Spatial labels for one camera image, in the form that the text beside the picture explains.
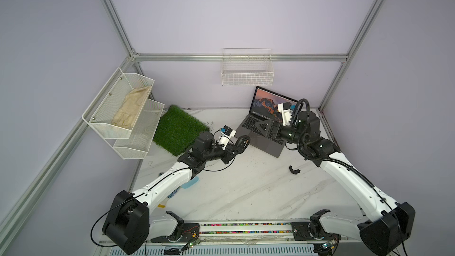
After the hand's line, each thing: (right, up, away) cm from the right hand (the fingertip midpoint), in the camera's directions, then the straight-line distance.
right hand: (259, 129), depth 73 cm
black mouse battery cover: (+22, -23, +20) cm, 37 cm away
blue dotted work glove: (-42, -33, +11) cm, 54 cm away
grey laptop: (+9, +12, +35) cm, 38 cm away
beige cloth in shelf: (-59, +10, +8) cm, 60 cm away
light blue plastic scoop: (-33, -27, +14) cm, 45 cm away
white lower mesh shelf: (-59, -8, +14) cm, 61 cm away
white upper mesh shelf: (-64, +8, +5) cm, 65 cm away
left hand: (-8, -9, +5) cm, 13 cm away
